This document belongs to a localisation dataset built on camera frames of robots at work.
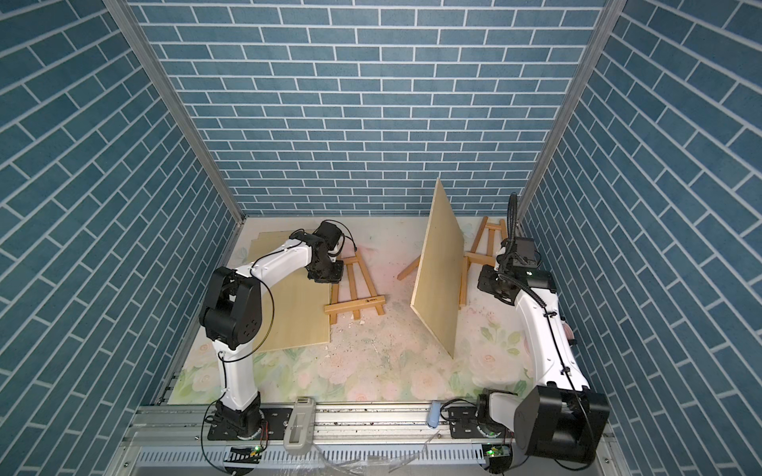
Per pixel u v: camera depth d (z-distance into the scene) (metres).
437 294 0.80
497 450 0.72
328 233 0.82
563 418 0.39
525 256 0.61
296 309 0.92
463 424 0.73
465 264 1.01
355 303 0.91
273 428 0.73
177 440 0.74
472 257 1.05
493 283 0.72
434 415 0.74
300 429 0.69
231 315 0.52
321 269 0.82
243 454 0.72
